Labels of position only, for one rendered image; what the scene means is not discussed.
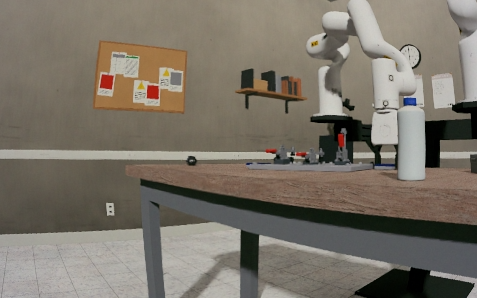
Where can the white bottle with blue cap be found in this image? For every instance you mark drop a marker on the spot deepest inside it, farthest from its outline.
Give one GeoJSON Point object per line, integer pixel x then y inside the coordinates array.
{"type": "Point", "coordinates": [411, 141]}

